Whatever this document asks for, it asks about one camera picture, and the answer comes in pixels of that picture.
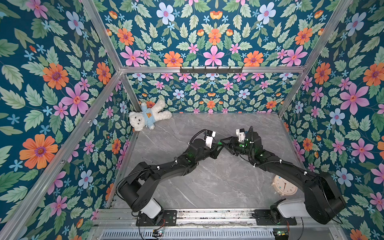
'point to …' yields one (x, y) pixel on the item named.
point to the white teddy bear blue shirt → (139, 121)
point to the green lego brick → (220, 143)
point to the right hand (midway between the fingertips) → (224, 139)
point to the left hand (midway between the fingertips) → (223, 144)
